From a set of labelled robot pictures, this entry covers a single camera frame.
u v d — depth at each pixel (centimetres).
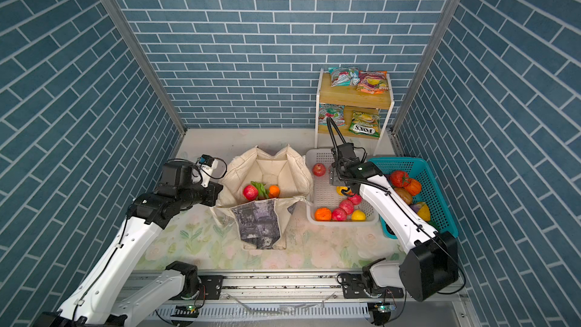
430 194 89
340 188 92
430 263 39
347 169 61
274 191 92
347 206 87
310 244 84
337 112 102
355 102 87
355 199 89
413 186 93
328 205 93
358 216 85
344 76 89
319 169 98
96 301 38
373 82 89
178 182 56
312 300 72
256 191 87
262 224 74
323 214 85
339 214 85
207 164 65
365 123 99
